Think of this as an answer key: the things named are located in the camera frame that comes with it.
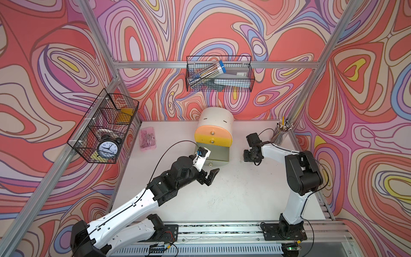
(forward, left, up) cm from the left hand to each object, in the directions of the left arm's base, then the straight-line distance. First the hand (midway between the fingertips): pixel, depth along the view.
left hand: (212, 164), depth 70 cm
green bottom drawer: (+15, -4, -16) cm, 22 cm away
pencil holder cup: (+30, -43, -8) cm, 53 cm away
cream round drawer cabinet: (+34, -3, -2) cm, 34 cm away
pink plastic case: (+32, +43, -23) cm, 58 cm away
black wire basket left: (+11, +48, +10) cm, 50 cm away
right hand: (+16, -24, -24) cm, 38 cm away
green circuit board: (-28, +25, -27) cm, 47 cm away
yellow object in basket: (+23, +44, +8) cm, 50 cm away
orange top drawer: (+23, -1, -3) cm, 23 cm away
